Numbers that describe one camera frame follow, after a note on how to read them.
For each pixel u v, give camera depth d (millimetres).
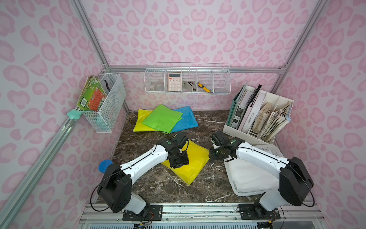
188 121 1101
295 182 424
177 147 639
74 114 628
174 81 951
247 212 719
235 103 843
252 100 835
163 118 1080
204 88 979
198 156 927
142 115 1141
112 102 881
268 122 889
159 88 970
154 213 732
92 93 724
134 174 444
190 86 962
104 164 731
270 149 878
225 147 625
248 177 801
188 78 1010
